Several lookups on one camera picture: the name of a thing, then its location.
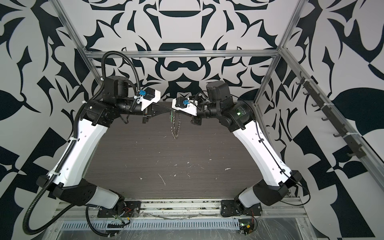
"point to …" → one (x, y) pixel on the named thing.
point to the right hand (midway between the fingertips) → (178, 106)
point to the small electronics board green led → (246, 226)
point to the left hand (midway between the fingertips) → (169, 104)
